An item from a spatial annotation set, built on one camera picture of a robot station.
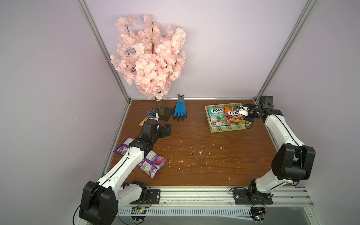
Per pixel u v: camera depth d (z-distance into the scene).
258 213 0.70
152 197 0.73
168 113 1.11
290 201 0.73
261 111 0.64
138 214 0.72
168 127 0.74
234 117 0.91
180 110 1.10
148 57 0.56
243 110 0.76
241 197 0.73
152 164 0.83
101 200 0.39
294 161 0.44
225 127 0.95
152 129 0.62
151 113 0.73
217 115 0.98
